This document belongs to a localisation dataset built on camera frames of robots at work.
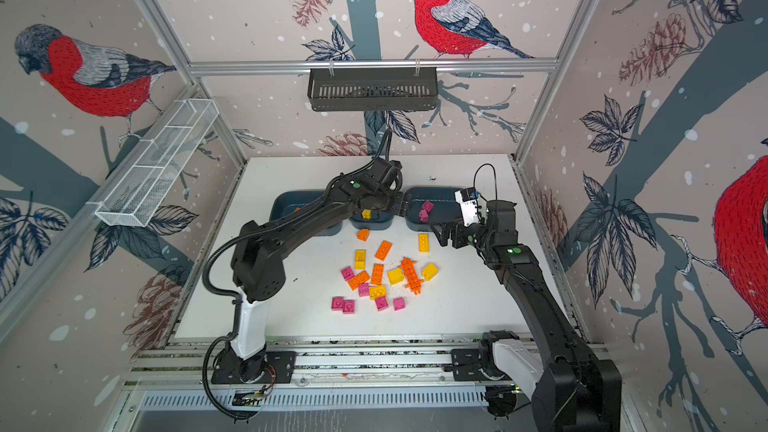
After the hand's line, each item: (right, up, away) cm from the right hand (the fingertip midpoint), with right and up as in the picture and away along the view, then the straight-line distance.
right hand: (444, 223), depth 80 cm
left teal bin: (-51, +4, +23) cm, 56 cm away
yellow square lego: (-3, -16, +9) cm, 19 cm away
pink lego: (-12, -23, +2) cm, 26 cm away
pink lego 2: (-18, -24, +4) cm, 30 cm away
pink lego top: (-1, +3, +23) cm, 24 cm away
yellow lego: (-18, -21, +5) cm, 28 cm away
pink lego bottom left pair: (-27, -24, +4) cm, 37 cm away
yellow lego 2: (-25, -13, +12) cm, 30 cm away
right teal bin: (+5, +4, +27) cm, 28 cm away
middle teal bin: (-19, -2, +23) cm, 30 cm away
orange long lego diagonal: (-25, -18, +8) cm, 32 cm away
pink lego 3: (-30, -23, +3) cm, 38 cm away
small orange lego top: (-24, -6, +17) cm, 30 cm away
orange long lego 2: (-19, -17, +10) cm, 27 cm away
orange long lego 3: (-49, +2, +25) cm, 55 cm away
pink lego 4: (-3, 0, +20) cm, 21 cm away
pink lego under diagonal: (-23, -20, +5) cm, 31 cm away
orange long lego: (-17, -11, +15) cm, 25 cm away
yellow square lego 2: (-13, -17, +7) cm, 23 cm away
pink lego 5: (-28, -17, +10) cm, 34 cm away
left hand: (-11, +5, +6) cm, 14 cm away
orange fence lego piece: (-8, -19, +7) cm, 22 cm away
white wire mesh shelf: (-77, +9, -9) cm, 78 cm away
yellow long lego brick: (-4, -9, +16) cm, 19 cm away
